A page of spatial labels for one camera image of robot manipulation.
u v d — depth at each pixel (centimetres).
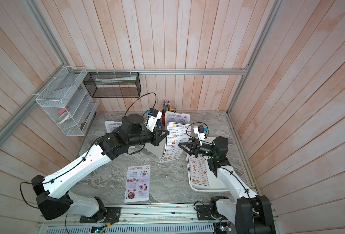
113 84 103
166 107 104
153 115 56
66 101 72
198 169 86
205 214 73
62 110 83
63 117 82
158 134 56
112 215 74
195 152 65
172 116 92
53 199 40
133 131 48
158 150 97
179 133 67
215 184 86
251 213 40
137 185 83
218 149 58
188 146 73
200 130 65
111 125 88
